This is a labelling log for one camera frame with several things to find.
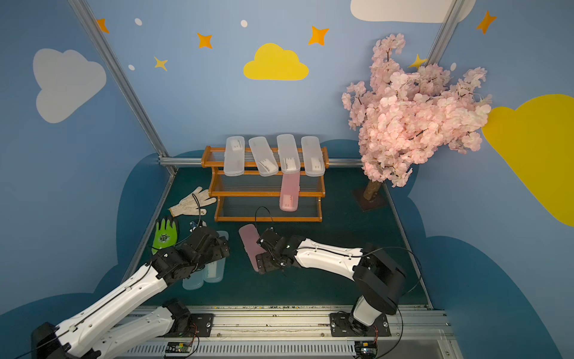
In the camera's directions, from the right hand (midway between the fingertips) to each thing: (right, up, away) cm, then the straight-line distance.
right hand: (270, 260), depth 84 cm
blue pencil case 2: (-22, -5, +1) cm, 23 cm away
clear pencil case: (-14, +37, -2) cm, 40 cm away
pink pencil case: (-11, +7, +12) cm, 18 cm away
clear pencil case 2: (-3, +40, +1) cm, 40 cm away
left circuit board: (-29, -24, -12) cm, 40 cm away
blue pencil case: (-28, -7, -2) cm, 29 cm away
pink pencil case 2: (+7, +26, +7) cm, 28 cm away
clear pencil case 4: (+16, +37, -1) cm, 41 cm away
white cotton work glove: (-40, +20, +22) cm, 50 cm away
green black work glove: (-47, +7, +11) cm, 49 cm away
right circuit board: (+32, -25, -12) cm, 43 cm away
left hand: (-18, +7, -5) cm, 20 cm away
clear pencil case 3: (+7, +40, +2) cm, 41 cm away
